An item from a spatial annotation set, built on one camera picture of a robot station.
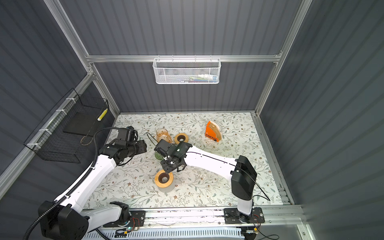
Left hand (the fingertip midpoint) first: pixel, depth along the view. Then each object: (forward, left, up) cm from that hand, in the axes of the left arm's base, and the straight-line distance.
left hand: (142, 146), depth 81 cm
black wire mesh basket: (-1, +36, +12) cm, 38 cm away
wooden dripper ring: (+16, -20, -15) cm, 30 cm away
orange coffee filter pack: (+15, -42, -8) cm, 45 cm away
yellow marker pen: (+15, +22, +11) cm, 28 cm away
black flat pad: (+6, +27, +14) cm, 31 cm away
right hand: (-12, -15, -4) cm, 19 cm away
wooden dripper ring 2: (-16, -11, -9) cm, 21 cm away
